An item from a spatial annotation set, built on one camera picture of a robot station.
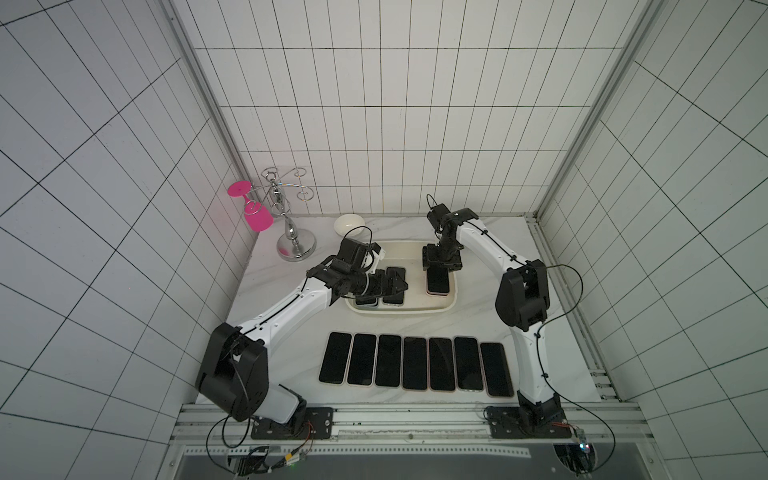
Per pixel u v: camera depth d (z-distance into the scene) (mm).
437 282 893
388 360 839
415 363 806
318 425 716
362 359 839
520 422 708
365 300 923
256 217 983
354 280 682
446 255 870
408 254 1035
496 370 811
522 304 564
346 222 1129
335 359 827
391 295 708
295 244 1093
